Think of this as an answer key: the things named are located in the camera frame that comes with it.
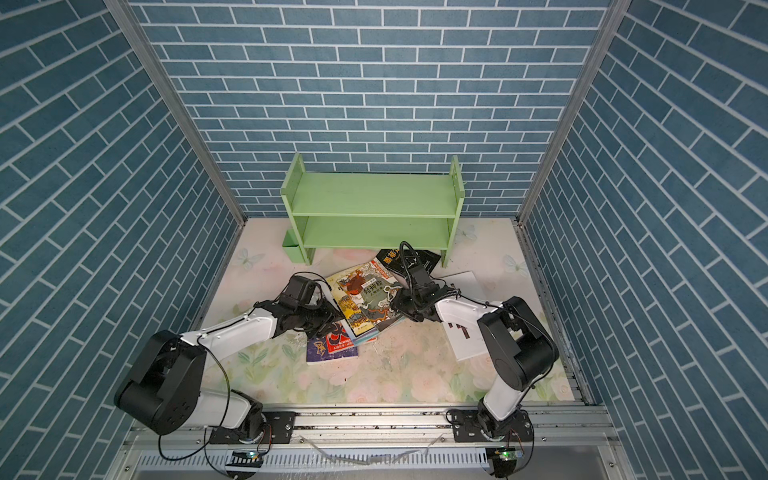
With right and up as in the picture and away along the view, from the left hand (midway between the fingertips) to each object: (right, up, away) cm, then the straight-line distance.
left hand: (345, 318), depth 87 cm
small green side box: (-22, +21, +18) cm, 35 cm away
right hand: (+14, +4, +5) cm, 15 cm away
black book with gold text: (+16, +16, +17) cm, 29 cm away
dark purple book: (-3, -7, -2) cm, 8 cm away
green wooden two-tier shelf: (+8, +31, -5) cm, 33 cm away
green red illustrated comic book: (+5, +6, +7) cm, 10 cm away
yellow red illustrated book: (+4, -2, 0) cm, 5 cm away
